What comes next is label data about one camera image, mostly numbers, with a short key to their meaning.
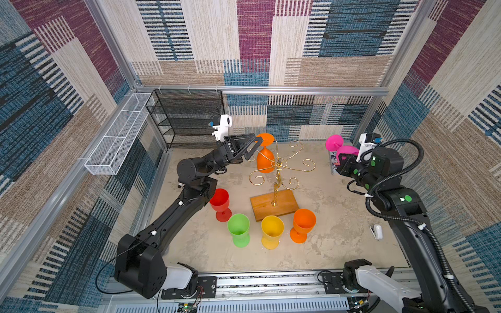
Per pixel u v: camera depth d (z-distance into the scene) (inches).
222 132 21.4
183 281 24.2
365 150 22.2
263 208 36.3
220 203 30.6
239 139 22.0
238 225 31.3
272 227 31.1
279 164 28.1
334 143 31.1
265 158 32.1
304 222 31.6
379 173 19.2
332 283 28.8
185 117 42.7
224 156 19.8
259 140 22.0
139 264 15.7
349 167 23.1
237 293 28.7
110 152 32.4
